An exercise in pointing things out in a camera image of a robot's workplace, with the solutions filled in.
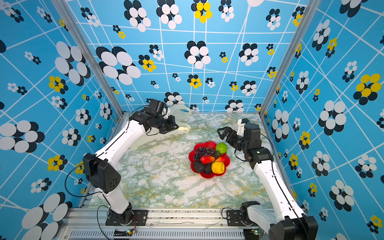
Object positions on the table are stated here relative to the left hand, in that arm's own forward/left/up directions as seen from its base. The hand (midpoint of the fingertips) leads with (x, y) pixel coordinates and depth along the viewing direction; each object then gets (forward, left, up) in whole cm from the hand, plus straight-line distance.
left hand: (179, 126), depth 79 cm
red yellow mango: (-8, -26, -22) cm, 35 cm away
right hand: (-5, -23, 0) cm, 23 cm away
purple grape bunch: (-6, -13, -17) cm, 23 cm away
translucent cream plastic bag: (+28, +5, -19) cm, 34 cm away
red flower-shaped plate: (+1, -19, -21) cm, 29 cm away
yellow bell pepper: (-16, -22, -17) cm, 32 cm away
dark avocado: (-15, -16, -20) cm, 30 cm away
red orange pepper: (-10, -15, -18) cm, 26 cm away
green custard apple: (-4, -25, -16) cm, 30 cm away
